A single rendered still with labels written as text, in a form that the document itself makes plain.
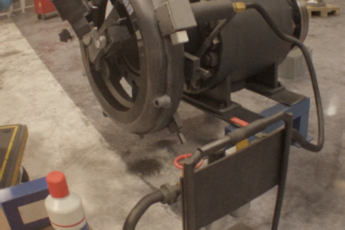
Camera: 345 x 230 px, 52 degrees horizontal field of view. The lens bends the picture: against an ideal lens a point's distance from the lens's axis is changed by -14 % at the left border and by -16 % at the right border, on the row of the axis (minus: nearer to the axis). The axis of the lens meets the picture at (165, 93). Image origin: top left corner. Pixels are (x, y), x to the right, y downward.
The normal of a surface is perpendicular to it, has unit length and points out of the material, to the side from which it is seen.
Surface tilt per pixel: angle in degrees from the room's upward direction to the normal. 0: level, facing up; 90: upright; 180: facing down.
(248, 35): 89
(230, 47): 94
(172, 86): 102
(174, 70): 93
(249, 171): 90
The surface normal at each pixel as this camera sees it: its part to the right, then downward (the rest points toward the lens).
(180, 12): 0.49, -0.11
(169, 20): -0.83, 0.26
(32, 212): 0.56, 0.43
